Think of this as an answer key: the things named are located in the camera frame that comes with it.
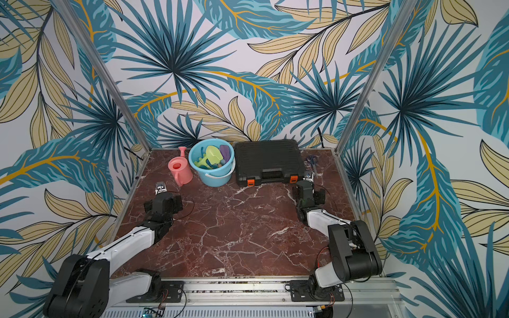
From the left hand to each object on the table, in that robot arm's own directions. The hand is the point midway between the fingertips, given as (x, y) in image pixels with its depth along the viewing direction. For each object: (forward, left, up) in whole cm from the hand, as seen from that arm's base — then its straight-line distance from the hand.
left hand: (164, 199), depth 87 cm
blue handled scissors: (+34, -73, -9) cm, 81 cm away
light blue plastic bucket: (+9, -22, +6) cm, 24 cm away
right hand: (+8, -67, +1) cm, 67 cm away
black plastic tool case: (+26, -46, -2) cm, 53 cm away
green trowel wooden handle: (+25, -18, +3) cm, 31 cm away
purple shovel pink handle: (+26, -25, +4) cm, 36 cm away
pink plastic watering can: (+16, -4, +2) cm, 17 cm away
